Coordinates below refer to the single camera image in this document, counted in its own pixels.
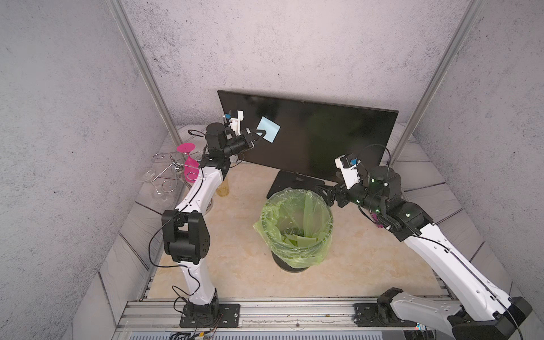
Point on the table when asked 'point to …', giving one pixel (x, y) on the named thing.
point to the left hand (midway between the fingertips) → (269, 133)
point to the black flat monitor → (312, 134)
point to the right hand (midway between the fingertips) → (329, 179)
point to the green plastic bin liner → (296, 225)
